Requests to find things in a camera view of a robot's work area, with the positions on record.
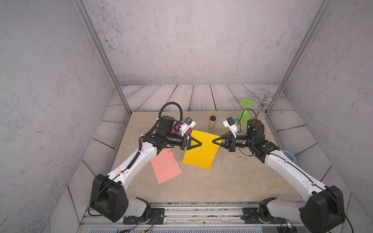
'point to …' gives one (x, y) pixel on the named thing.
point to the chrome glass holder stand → (266, 101)
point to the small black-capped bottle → (211, 123)
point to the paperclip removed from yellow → (239, 157)
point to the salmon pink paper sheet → (165, 165)
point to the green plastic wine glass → (245, 114)
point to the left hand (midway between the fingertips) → (200, 145)
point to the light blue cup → (290, 156)
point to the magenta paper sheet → (176, 128)
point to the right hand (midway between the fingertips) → (215, 142)
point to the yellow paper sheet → (203, 156)
